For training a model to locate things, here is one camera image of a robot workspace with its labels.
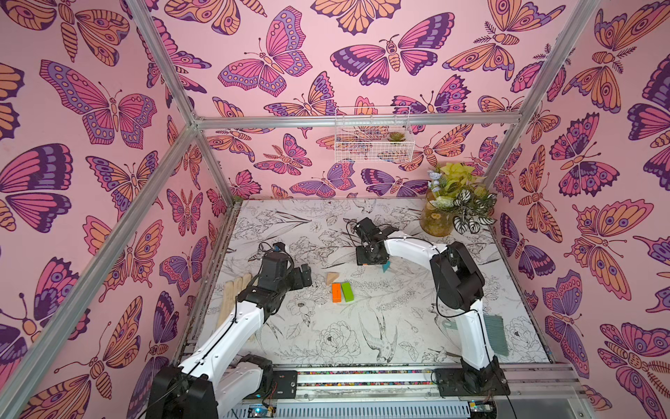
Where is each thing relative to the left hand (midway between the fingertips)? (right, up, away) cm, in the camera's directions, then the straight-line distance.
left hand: (301, 268), depth 86 cm
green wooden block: (+16, -9, +6) cm, 19 cm away
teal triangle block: (+30, -1, +11) cm, 32 cm away
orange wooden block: (+12, -9, +4) cm, 15 cm away
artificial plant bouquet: (+56, +28, +9) cm, 63 cm away
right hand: (+23, +2, +15) cm, 27 cm away
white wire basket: (+26, +44, +9) cm, 52 cm away
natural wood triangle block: (+10, -4, +8) cm, 13 cm away
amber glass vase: (+50, +17, +14) cm, 55 cm away
